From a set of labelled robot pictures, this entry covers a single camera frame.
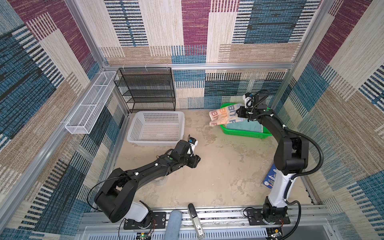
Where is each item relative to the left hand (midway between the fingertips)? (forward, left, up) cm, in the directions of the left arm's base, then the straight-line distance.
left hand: (197, 155), depth 86 cm
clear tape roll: (-13, +20, -5) cm, 24 cm away
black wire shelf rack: (+48, +35, +10) cm, 60 cm away
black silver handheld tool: (-31, +1, -5) cm, 32 cm away
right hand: (+25, -26, +9) cm, 37 cm away
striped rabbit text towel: (+26, -19, +5) cm, 33 cm away
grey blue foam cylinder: (-33, +12, -5) cm, 35 cm away
